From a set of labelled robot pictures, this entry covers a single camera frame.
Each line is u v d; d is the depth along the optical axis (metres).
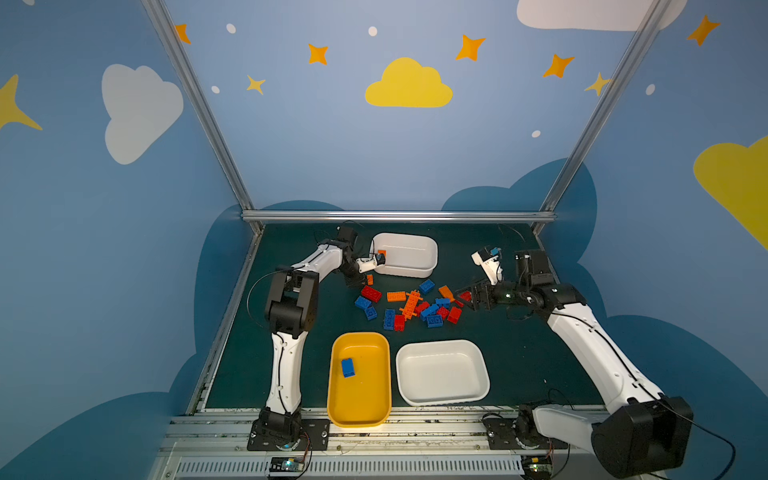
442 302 0.96
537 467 0.72
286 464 0.71
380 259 0.95
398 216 1.11
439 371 0.87
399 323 0.95
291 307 0.58
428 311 0.96
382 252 1.15
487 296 0.68
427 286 1.03
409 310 0.96
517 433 0.73
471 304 0.69
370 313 0.96
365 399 0.79
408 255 1.12
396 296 1.01
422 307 0.96
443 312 0.96
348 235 0.88
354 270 0.93
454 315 0.94
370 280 1.04
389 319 0.96
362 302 0.98
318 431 0.75
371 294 1.01
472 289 0.69
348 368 0.83
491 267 0.70
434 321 0.94
